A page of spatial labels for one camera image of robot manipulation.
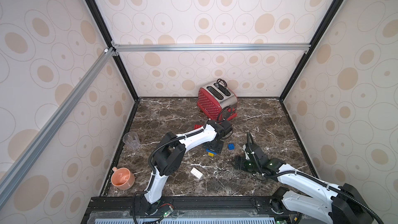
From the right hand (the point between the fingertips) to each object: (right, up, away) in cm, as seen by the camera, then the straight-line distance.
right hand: (240, 163), depth 85 cm
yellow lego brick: (-16, +4, +4) cm, 17 cm away
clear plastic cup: (-64, +11, +11) cm, 66 cm away
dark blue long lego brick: (-17, +8, -5) cm, 20 cm away
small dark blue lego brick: (-3, +7, +8) cm, 11 cm away
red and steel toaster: (-11, +35, +9) cm, 38 cm away
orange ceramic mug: (-63, -7, -3) cm, 63 cm away
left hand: (-12, +6, +2) cm, 13 cm away
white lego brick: (-24, -5, -1) cm, 24 cm away
